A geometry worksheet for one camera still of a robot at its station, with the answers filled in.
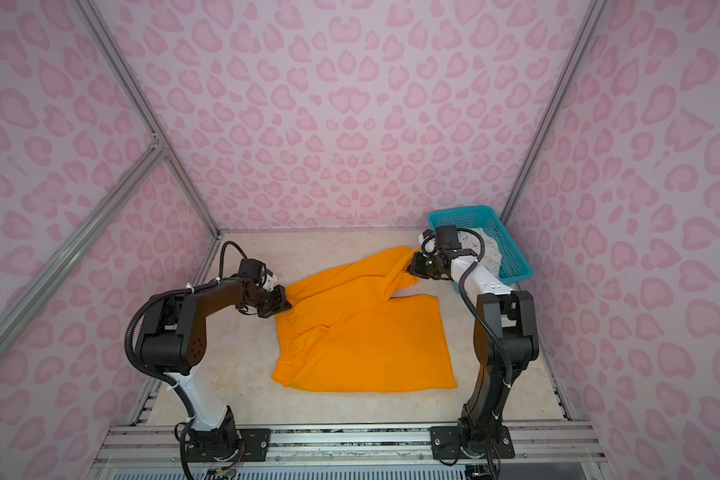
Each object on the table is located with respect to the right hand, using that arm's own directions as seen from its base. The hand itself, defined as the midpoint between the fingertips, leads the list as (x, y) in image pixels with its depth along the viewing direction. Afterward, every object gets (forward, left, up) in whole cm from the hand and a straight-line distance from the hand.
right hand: (411, 263), depth 93 cm
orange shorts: (-18, +21, -10) cm, 30 cm away
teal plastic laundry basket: (+4, -35, -6) cm, 36 cm away
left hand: (-8, +38, -10) cm, 40 cm away
